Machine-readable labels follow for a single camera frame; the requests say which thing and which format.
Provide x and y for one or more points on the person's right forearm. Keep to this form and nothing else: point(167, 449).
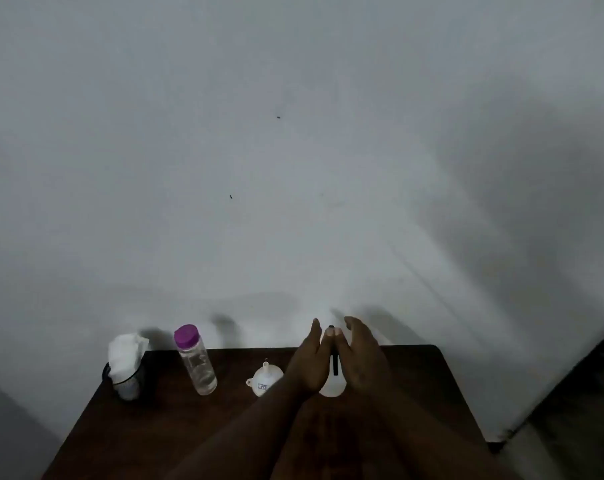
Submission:
point(422, 439)

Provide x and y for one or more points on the black spray head with tube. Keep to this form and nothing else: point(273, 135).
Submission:
point(335, 362)

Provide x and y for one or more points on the black cup with tissues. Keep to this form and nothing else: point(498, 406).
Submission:
point(124, 354)

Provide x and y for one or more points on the person's left hand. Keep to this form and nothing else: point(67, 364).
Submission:
point(307, 367)

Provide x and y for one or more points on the white plastic funnel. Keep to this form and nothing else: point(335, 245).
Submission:
point(267, 380)

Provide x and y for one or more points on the white spray bottle body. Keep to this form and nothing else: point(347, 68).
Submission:
point(332, 387)

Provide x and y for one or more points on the clear plastic water bottle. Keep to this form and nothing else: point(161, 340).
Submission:
point(199, 369)

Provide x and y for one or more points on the purple bottle cap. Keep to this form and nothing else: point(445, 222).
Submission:
point(187, 336)

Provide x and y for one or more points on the person's right hand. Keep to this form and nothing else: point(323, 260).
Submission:
point(364, 364)

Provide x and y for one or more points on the dark wooden table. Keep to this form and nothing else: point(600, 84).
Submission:
point(182, 424)

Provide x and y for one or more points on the black mesh cup holder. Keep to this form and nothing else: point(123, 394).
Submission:
point(138, 377)

